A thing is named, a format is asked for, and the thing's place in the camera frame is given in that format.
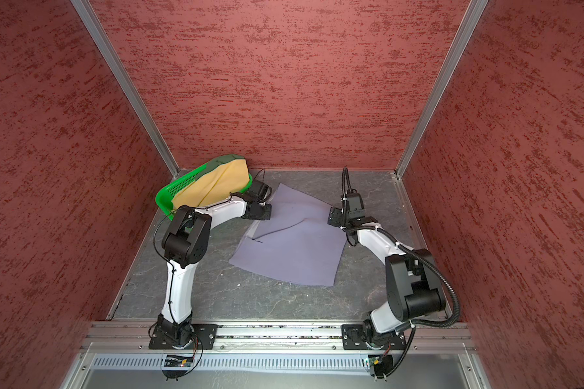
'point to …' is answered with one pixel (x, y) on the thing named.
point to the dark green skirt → (214, 164)
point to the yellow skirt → (226, 179)
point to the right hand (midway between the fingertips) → (338, 218)
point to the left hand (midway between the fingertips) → (265, 217)
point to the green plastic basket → (165, 195)
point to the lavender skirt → (298, 243)
